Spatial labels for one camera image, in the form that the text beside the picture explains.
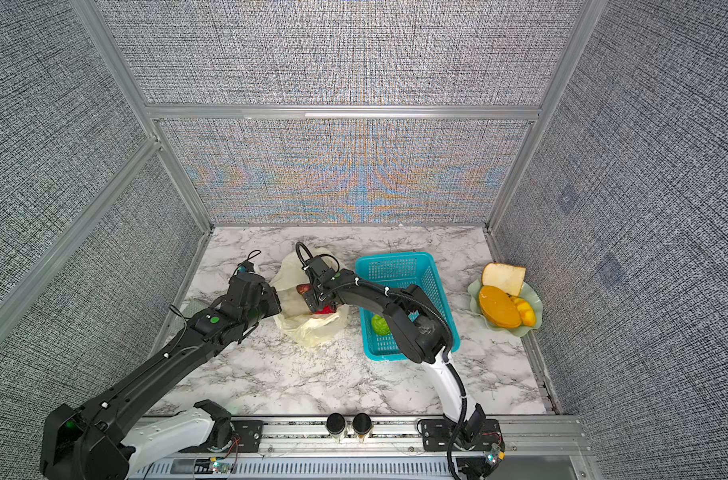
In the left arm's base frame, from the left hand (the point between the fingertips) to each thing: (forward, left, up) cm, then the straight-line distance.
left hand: (282, 292), depth 81 cm
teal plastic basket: (-7, -27, -16) cm, 33 cm away
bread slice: (+8, -68, -9) cm, 69 cm away
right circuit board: (-38, -50, -13) cm, 64 cm away
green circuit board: (-37, +15, -16) cm, 43 cm away
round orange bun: (-2, -63, -11) cm, 64 cm away
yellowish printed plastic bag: (-3, -3, -8) cm, 9 cm away
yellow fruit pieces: (-4, -70, -10) cm, 71 cm away
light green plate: (+4, -75, -12) cm, 76 cm away
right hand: (+9, -8, -11) cm, 17 cm away
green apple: (-6, -27, -12) cm, 30 cm away
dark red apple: (+8, -3, -11) cm, 14 cm away
